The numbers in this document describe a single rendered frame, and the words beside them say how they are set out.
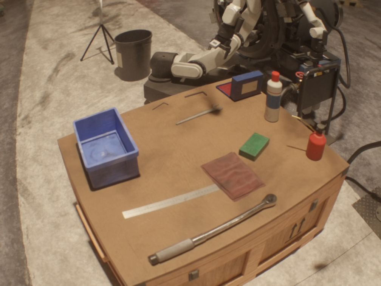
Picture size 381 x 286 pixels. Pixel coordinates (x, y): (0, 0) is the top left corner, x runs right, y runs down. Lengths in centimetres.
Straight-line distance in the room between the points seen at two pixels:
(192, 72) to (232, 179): 115
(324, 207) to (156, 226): 75
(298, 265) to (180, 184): 72
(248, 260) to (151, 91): 143
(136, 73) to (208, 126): 138
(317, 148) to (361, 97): 175
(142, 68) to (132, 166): 161
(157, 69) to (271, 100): 109
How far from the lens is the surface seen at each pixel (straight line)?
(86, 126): 142
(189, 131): 145
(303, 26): 263
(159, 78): 240
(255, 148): 134
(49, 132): 246
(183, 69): 228
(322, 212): 155
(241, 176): 124
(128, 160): 120
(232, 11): 183
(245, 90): 163
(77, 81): 301
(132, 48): 265
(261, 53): 246
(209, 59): 224
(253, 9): 200
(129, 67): 274
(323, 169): 136
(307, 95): 196
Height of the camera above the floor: 135
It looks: 40 degrees down
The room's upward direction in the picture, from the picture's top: straight up
